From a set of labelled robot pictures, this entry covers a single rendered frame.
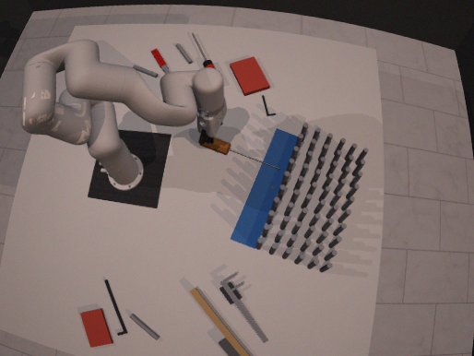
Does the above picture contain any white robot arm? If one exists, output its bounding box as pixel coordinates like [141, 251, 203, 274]
[20, 40, 224, 191]

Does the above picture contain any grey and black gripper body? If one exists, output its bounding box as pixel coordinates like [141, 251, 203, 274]
[197, 97, 227, 137]

